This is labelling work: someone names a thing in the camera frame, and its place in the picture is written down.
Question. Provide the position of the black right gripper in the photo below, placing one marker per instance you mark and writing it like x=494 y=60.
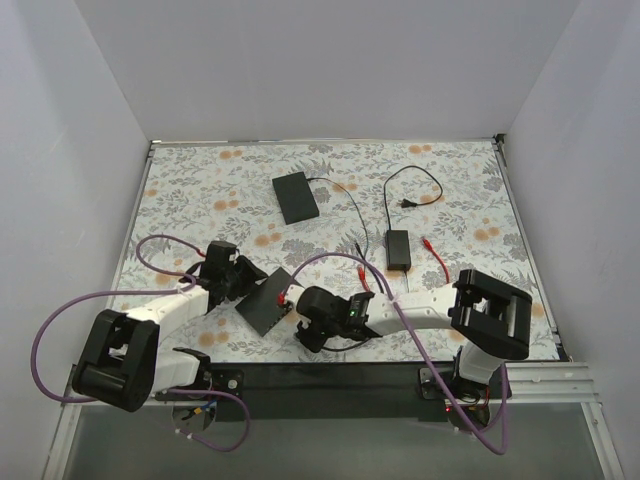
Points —
x=304 y=335

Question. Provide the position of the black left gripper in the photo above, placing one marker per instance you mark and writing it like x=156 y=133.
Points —
x=242 y=273

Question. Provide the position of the black network switch with ports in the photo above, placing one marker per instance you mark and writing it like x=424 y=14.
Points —
x=260 y=309

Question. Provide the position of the black rectangular box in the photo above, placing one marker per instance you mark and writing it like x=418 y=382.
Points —
x=295 y=198

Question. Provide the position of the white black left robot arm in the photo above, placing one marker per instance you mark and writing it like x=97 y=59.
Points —
x=121 y=364

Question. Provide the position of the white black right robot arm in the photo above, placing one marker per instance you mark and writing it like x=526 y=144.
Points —
x=493 y=316

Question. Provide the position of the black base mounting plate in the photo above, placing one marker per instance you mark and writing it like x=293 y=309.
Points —
x=333 y=390

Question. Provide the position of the floral patterned table mat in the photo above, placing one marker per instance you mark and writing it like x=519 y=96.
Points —
x=450 y=197

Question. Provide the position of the black power adapter brick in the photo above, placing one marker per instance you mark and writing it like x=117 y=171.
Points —
x=398 y=254

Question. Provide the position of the aluminium frame rail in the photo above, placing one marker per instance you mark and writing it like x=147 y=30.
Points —
x=526 y=381

